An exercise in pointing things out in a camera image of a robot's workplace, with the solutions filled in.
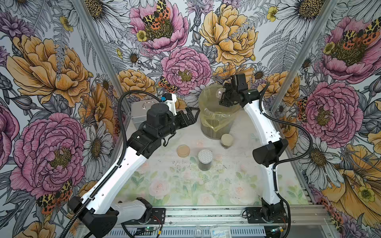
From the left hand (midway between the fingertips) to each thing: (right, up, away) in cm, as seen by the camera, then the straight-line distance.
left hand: (193, 117), depth 65 cm
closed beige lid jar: (+22, -14, +35) cm, 43 cm away
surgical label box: (+11, -53, +5) cm, 54 cm away
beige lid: (-7, -20, +31) cm, 37 cm away
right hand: (+14, +15, +21) cm, 29 cm away
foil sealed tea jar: (+6, -22, +16) cm, 28 cm away
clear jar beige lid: (+14, +14, +18) cm, 27 cm away
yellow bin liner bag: (+13, +1, +16) cm, 20 cm away
